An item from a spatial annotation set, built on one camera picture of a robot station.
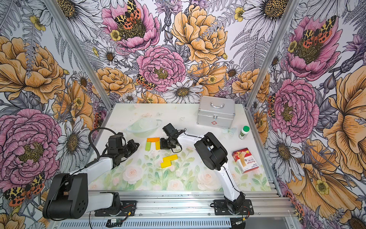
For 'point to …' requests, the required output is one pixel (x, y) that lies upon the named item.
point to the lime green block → (148, 146)
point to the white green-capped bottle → (244, 132)
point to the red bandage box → (245, 160)
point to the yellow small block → (157, 145)
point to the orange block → (153, 139)
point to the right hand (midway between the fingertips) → (161, 149)
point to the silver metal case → (216, 111)
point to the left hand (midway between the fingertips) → (139, 147)
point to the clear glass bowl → (144, 127)
